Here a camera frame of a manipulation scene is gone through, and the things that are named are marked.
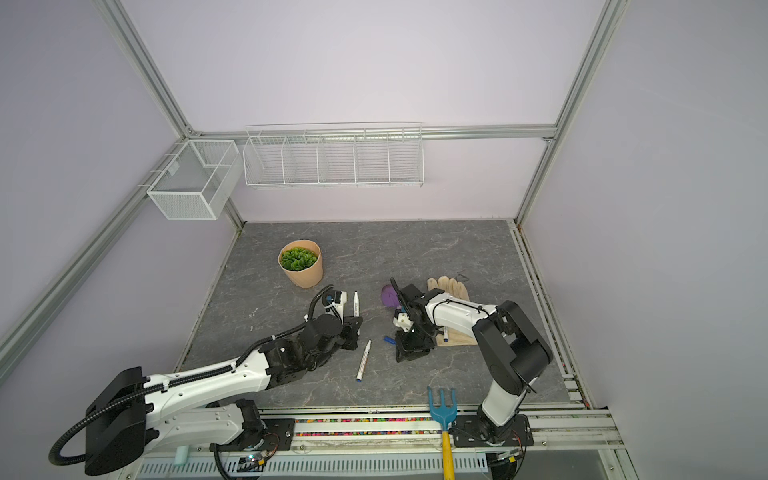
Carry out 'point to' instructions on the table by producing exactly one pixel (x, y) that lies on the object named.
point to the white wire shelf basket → (334, 155)
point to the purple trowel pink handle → (390, 297)
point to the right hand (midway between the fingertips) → (405, 360)
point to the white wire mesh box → (196, 180)
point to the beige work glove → (456, 288)
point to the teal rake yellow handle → (445, 414)
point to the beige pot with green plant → (301, 261)
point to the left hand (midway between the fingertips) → (361, 323)
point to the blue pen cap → (390, 340)
